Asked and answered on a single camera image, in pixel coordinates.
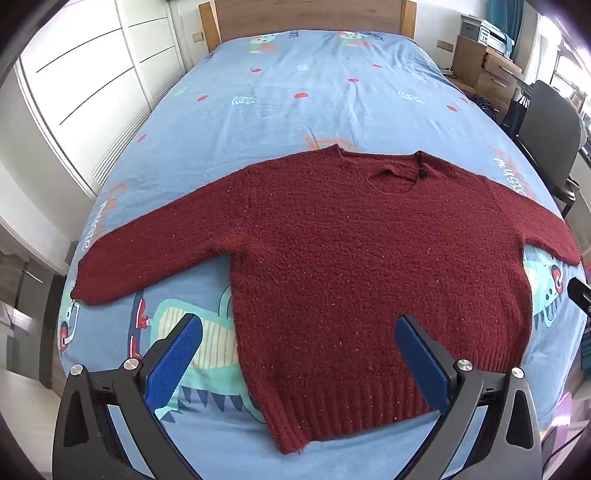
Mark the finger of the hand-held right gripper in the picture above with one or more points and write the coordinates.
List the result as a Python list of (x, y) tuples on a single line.
[(581, 295)]

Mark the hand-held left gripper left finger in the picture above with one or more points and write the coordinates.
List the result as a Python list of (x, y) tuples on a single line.
[(173, 364)]

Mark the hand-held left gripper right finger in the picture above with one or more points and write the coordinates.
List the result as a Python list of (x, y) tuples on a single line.
[(422, 364)]

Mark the dark red knitted sweater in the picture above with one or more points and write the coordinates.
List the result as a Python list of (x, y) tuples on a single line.
[(351, 258)]

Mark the black office chair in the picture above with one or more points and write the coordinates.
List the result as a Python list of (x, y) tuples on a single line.
[(549, 134)]

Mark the wooden drawer cabinet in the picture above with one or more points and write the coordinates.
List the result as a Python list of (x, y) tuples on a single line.
[(487, 69)]

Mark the white printer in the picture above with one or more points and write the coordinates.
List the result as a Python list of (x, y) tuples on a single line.
[(495, 36)]

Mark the teal curtain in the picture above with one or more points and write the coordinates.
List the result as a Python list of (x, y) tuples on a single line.
[(510, 23)]

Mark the white wardrobe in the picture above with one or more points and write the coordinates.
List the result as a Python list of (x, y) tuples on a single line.
[(97, 83)]

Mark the blue printed bed sheet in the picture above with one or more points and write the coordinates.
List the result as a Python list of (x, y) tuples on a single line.
[(295, 92)]

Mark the wooden headboard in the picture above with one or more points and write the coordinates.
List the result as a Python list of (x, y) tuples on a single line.
[(304, 16)]

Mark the white wall socket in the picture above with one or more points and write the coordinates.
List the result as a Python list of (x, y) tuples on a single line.
[(444, 45)]

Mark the white wall switch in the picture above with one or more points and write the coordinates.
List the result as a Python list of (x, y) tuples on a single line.
[(197, 36)]

